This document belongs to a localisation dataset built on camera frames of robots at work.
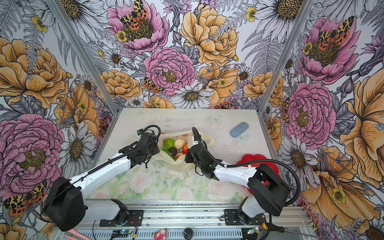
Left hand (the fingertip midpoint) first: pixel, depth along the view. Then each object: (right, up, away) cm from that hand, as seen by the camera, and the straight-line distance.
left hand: (153, 150), depth 86 cm
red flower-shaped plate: (+57, -5, +6) cm, 57 cm away
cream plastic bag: (+8, -5, -3) cm, 9 cm away
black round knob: (+21, -29, -24) cm, 43 cm away
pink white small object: (+8, -34, -18) cm, 40 cm away
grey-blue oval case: (+55, +12, +22) cm, 60 cm away
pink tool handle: (-32, -36, -16) cm, 51 cm away
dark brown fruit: (+10, -1, +8) cm, 13 cm away
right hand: (+19, -2, 0) cm, 20 cm away
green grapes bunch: (+6, 0, +8) cm, 10 cm away
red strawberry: (+17, -1, +7) cm, 19 cm away
